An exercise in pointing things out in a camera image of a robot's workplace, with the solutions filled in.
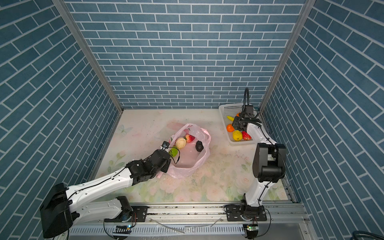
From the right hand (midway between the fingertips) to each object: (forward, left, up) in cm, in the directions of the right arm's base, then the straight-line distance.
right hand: (237, 120), depth 96 cm
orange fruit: (0, +4, -8) cm, 9 cm away
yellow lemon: (-6, -1, -9) cm, 10 cm away
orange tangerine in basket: (+17, -4, -12) cm, 21 cm away
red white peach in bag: (-10, +31, -10) cm, 34 cm away
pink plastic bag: (-11, +28, -13) cm, 33 cm away
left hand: (-29, +40, -3) cm, 50 cm away
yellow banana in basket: (+13, +2, -12) cm, 18 cm away
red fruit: (-6, -7, -9) cm, 12 cm away
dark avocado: (-16, +24, -9) cm, 30 cm away
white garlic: (-15, +36, -8) cm, 40 cm away
